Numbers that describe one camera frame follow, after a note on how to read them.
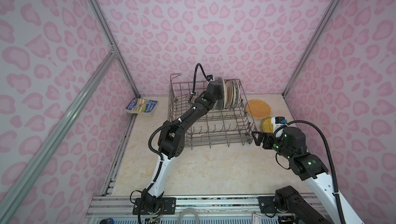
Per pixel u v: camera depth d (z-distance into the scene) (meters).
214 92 0.76
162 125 0.53
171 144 0.58
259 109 1.11
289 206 0.62
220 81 0.97
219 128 0.93
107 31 0.84
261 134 0.64
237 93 0.95
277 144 0.62
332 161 0.50
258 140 0.65
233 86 0.95
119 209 0.75
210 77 0.84
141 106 1.11
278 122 0.63
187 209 0.74
